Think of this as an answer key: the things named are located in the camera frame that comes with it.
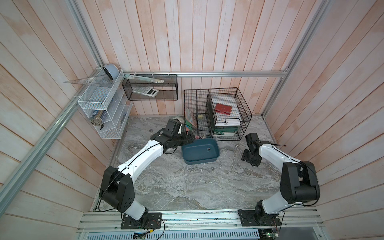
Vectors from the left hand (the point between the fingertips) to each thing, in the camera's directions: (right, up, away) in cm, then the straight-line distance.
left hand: (188, 141), depth 84 cm
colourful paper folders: (+1, +13, +24) cm, 27 cm away
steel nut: (+2, -18, +7) cm, 19 cm away
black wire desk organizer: (+22, +17, +9) cm, 29 cm away
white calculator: (-25, +32, +14) cm, 43 cm away
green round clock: (-6, +14, +30) cm, 34 cm away
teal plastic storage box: (+8, -8, +15) cm, 19 cm away
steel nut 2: (+15, -18, +7) cm, 24 cm away
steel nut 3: (+14, -6, +16) cm, 22 cm away
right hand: (+38, -12, +10) cm, 41 cm away
